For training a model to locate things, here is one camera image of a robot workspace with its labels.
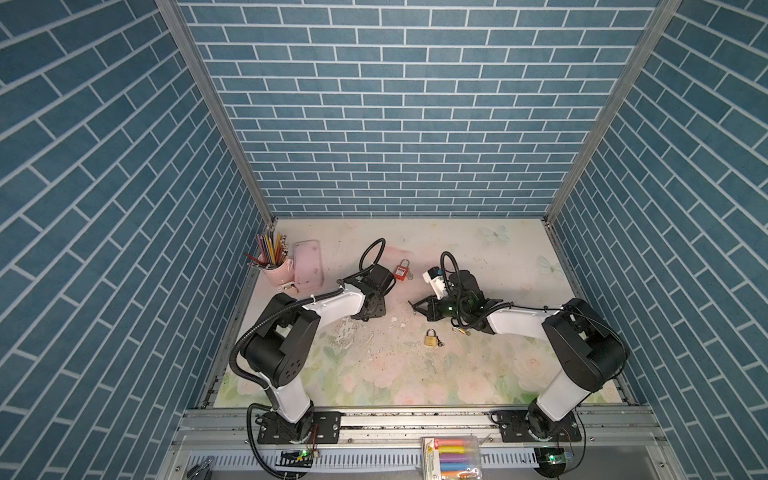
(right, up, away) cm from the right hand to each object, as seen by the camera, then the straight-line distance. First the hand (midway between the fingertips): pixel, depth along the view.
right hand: (412, 304), depth 88 cm
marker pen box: (+8, -32, -20) cm, 38 cm away
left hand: (-12, -3, +6) cm, 13 cm away
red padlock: (-3, +9, +14) cm, 17 cm away
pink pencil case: (-36, +11, +15) cm, 40 cm away
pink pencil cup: (-42, +8, +7) cm, 43 cm away
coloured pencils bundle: (-45, +16, +8) cm, 49 cm away
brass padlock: (+5, -11, 0) cm, 13 cm away
